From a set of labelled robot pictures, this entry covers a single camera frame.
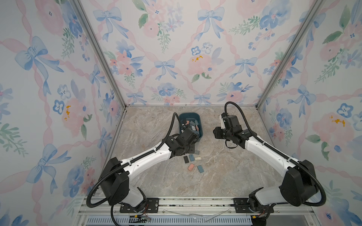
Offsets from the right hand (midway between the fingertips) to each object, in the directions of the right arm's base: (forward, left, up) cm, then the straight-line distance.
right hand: (216, 130), depth 86 cm
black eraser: (-12, +19, -15) cm, 27 cm away
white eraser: (+11, +13, -13) cm, 22 cm away
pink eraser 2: (-17, +16, -15) cm, 28 cm away
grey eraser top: (-7, +11, -15) cm, 20 cm away
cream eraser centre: (-12, +11, -15) cm, 22 cm away
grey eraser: (+16, +14, -13) cm, 25 cm away
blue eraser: (-11, +15, -15) cm, 24 cm away
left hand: (-10, +15, -1) cm, 18 cm away
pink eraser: (+10, +10, -13) cm, 19 cm away
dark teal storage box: (+18, +14, -14) cm, 27 cm away
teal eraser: (-18, +10, -16) cm, 26 cm away
